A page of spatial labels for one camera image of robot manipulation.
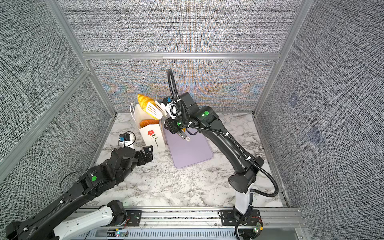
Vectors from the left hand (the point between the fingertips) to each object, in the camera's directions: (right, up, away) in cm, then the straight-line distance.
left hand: (146, 149), depth 70 cm
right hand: (+10, +12, +1) cm, 16 cm away
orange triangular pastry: (-7, +13, +23) cm, 27 cm away
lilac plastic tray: (+16, -7, +28) cm, 33 cm away
